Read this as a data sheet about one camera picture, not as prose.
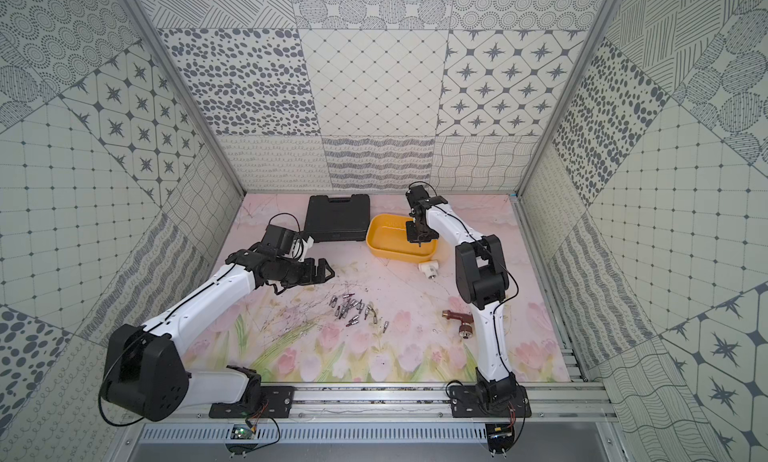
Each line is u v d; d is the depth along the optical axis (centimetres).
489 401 65
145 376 40
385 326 86
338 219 110
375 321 88
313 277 75
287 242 69
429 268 96
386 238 104
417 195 84
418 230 87
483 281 57
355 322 88
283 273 70
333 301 93
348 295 93
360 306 90
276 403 73
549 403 76
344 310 90
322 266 77
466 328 84
